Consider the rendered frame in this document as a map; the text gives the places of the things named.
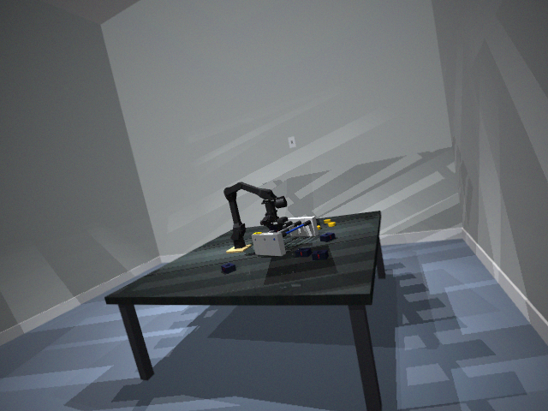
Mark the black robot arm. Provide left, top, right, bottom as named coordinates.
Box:
left=223, top=182, right=287, bottom=249

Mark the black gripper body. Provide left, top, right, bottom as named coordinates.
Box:
left=260, top=209, right=288, bottom=225

